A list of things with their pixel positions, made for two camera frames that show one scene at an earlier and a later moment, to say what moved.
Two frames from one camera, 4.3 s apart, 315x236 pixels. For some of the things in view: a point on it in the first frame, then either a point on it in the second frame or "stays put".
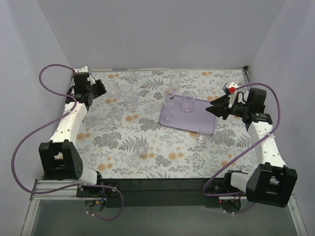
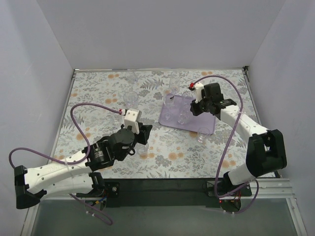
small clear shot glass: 203,134 stays put
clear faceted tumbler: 111,87 to 183,116
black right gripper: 227,109 to 197,108
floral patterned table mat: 122,137 stays put
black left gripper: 99,87 to 144,133
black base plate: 165,192 stays put
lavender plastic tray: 187,113 stays put
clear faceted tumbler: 131,98 stays put
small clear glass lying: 132,78 stays put
